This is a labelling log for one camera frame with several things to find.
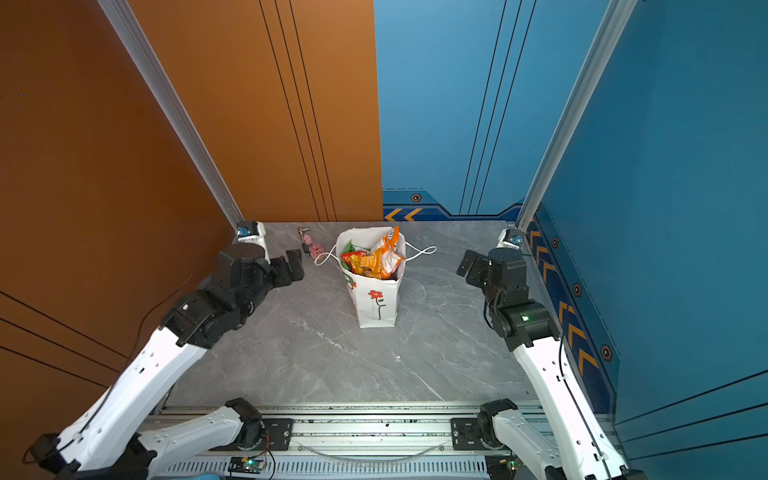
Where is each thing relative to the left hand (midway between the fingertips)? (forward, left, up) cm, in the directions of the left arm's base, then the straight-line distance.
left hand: (285, 252), depth 68 cm
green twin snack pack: (+13, -12, -13) cm, 22 cm away
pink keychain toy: (+28, +7, -31) cm, 42 cm away
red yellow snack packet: (+7, -14, -11) cm, 19 cm away
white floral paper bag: (-2, -20, -17) cm, 26 cm away
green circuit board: (-37, +10, -35) cm, 52 cm away
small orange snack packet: (+5, -19, -10) cm, 22 cm away
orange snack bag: (+5, -24, -8) cm, 26 cm away
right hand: (+2, -46, -3) cm, 46 cm away
